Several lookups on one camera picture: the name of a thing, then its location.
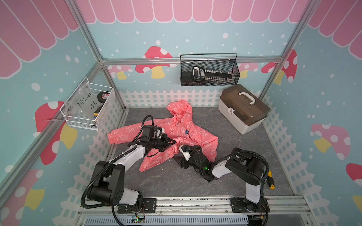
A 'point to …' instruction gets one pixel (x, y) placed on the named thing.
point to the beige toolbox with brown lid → (241, 108)
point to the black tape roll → (102, 96)
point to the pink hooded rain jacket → (179, 127)
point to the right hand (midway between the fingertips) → (178, 154)
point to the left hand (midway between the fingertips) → (176, 143)
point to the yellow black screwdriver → (270, 181)
